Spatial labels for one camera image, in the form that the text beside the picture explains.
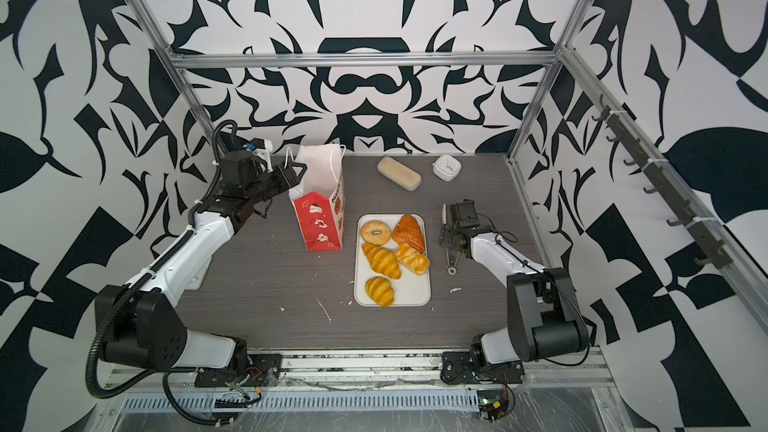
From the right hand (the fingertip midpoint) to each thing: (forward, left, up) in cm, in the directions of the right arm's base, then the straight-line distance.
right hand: (458, 234), depth 92 cm
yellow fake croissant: (-8, +23, -1) cm, 24 cm away
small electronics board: (-42, -2, -6) cm, 42 cm away
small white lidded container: (+31, -1, -3) cm, 31 cm away
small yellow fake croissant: (-17, +24, -1) cm, 29 cm away
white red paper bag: (0, +38, +20) cm, 43 cm away
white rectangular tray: (-14, +15, -6) cm, 22 cm away
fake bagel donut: (+3, +25, -3) cm, 26 cm away
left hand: (+9, +44, +24) cm, 51 cm away
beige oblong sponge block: (+27, +17, -2) cm, 32 cm away
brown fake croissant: (+2, +15, 0) cm, 15 cm away
